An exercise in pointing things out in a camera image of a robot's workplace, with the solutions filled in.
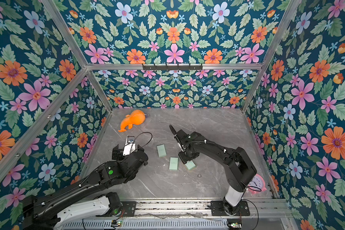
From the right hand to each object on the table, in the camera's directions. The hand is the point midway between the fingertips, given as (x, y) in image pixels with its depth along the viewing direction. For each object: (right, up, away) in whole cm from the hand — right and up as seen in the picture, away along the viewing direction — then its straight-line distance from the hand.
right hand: (189, 156), depth 86 cm
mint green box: (-18, +2, +7) cm, 20 cm away
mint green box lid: (-10, -6, +2) cm, 12 cm away
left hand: (-30, +8, -13) cm, 34 cm away
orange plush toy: (-39, +24, +19) cm, 49 cm away
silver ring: (+6, -12, -1) cm, 14 cm away
